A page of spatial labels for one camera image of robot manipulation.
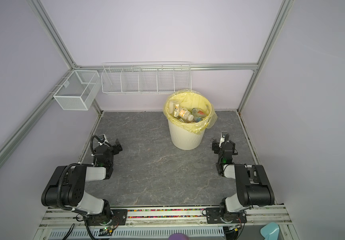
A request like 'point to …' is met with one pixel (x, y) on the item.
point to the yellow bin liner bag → (189, 99)
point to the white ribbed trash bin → (184, 140)
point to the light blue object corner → (270, 231)
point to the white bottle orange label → (186, 114)
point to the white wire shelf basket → (146, 77)
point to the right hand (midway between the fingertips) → (224, 141)
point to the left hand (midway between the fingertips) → (111, 142)
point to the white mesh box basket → (78, 90)
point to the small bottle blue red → (198, 114)
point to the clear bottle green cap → (173, 108)
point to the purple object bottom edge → (178, 236)
